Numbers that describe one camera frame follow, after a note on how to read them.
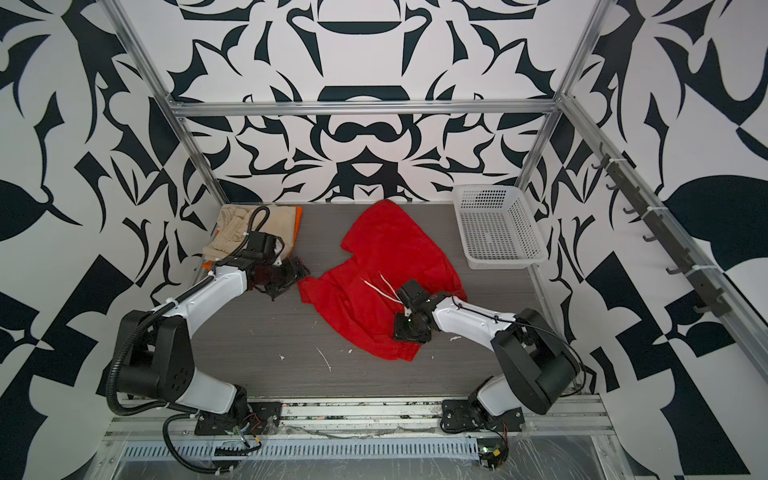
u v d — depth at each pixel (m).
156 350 0.44
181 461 0.67
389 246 1.09
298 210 1.13
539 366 0.44
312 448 0.65
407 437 0.72
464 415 0.75
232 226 1.02
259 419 0.73
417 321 0.65
